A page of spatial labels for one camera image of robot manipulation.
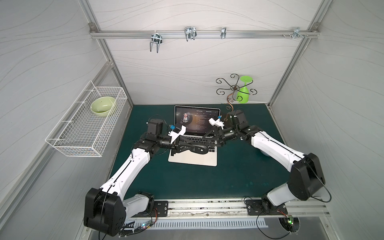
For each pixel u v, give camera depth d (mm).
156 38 781
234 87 866
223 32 782
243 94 848
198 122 982
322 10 723
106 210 383
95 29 765
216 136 650
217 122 734
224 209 753
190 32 764
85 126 688
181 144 638
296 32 764
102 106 732
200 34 795
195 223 703
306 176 430
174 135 607
